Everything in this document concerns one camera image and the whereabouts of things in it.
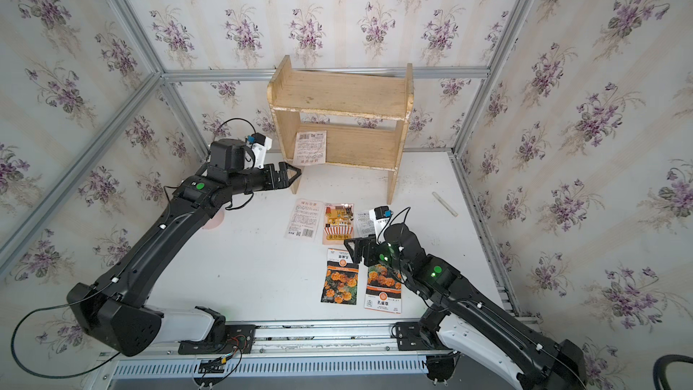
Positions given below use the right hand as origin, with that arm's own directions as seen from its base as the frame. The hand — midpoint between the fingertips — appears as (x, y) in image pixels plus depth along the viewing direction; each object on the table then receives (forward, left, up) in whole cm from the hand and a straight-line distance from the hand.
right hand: (359, 241), depth 73 cm
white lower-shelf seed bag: (+33, +17, +3) cm, 38 cm away
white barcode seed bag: (+16, +20, -18) cm, 31 cm away
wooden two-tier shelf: (+57, +7, -3) cm, 58 cm away
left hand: (+13, +18, +13) cm, 26 cm away
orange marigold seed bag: (-7, -8, -18) cm, 21 cm away
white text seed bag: (+15, -2, -17) cm, 23 cm away
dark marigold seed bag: (-5, +5, -17) cm, 19 cm away
